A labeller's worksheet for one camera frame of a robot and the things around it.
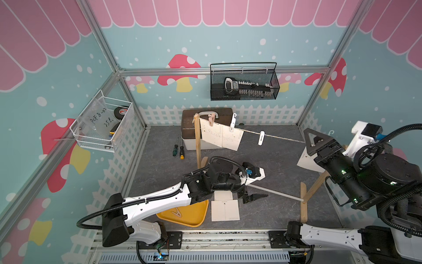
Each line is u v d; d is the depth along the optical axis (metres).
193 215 0.82
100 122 0.68
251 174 0.49
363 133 0.37
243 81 0.92
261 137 0.59
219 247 0.73
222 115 1.13
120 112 0.81
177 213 0.81
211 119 0.60
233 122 0.60
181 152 1.05
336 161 0.38
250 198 0.54
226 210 0.83
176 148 1.07
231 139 0.66
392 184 0.27
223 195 0.89
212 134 0.67
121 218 0.40
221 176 0.48
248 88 0.88
